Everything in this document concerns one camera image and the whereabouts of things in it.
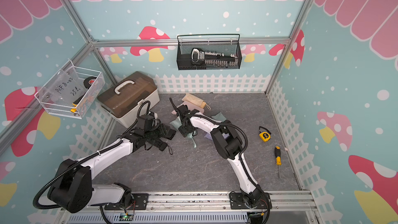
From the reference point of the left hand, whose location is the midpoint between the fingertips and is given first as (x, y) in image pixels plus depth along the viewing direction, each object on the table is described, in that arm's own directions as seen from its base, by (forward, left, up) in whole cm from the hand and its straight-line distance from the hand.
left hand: (168, 131), depth 88 cm
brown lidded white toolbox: (+16, +29, +7) cm, 34 cm away
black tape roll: (+15, +40, +23) cm, 48 cm away
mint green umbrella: (+10, -3, -7) cm, 12 cm away
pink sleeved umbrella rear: (0, -19, +18) cm, 26 cm away
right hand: (+7, -10, -10) cm, 15 cm away
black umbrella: (-10, +4, +10) cm, 15 cm away
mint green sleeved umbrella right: (+15, -30, -7) cm, 35 cm away
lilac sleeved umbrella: (+1, -23, -8) cm, 24 cm away
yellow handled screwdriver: (-11, -63, -9) cm, 64 cm away
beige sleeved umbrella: (+30, -13, -7) cm, 33 cm away
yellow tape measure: (+2, -57, -8) cm, 58 cm away
